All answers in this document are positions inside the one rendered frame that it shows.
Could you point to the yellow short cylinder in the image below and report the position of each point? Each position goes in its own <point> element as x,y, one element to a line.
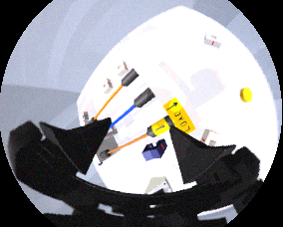
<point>246,95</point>

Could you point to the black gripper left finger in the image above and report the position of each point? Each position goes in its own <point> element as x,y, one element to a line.
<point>80,144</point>

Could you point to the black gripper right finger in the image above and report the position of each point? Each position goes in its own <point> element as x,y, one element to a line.
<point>193,156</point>

